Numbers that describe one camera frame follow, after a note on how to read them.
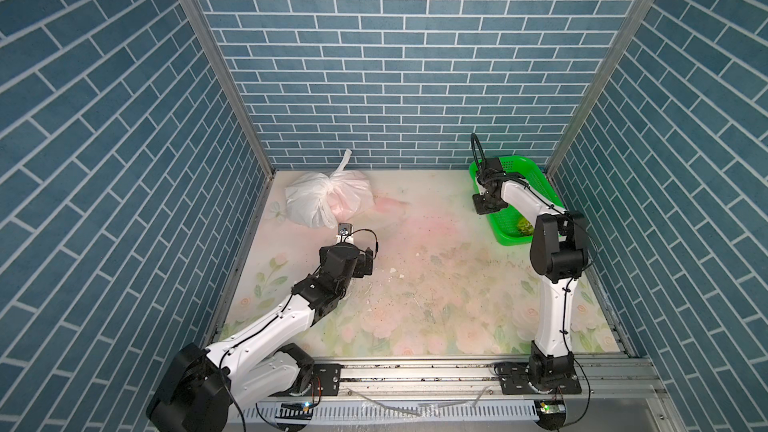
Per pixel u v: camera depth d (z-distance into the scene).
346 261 0.62
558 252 0.58
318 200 1.00
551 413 0.74
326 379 0.74
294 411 0.72
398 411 0.70
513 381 0.74
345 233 0.72
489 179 0.77
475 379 0.75
